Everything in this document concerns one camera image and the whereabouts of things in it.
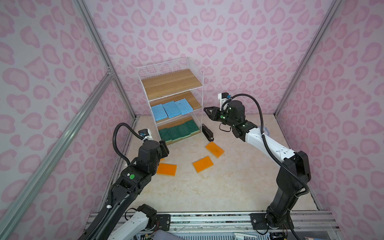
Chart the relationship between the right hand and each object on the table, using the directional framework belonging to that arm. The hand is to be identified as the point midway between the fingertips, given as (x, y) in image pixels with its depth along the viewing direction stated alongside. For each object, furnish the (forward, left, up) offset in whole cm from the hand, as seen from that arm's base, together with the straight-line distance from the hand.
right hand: (206, 107), depth 78 cm
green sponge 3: (+12, +13, -30) cm, 35 cm away
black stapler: (+6, -2, -30) cm, 31 cm away
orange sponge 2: (-19, +24, -36) cm, 47 cm away
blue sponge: (+6, +20, -7) cm, 22 cm away
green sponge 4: (+15, +25, -31) cm, 43 cm away
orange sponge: (-16, +1, -33) cm, 36 cm away
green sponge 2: (+11, +16, -31) cm, 36 cm away
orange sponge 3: (-14, +27, -32) cm, 44 cm away
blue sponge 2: (+5, +27, -8) cm, 29 cm away
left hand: (-18, +22, -3) cm, 29 cm away
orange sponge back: (-6, -6, -33) cm, 34 cm away
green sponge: (+4, +26, -29) cm, 39 cm away
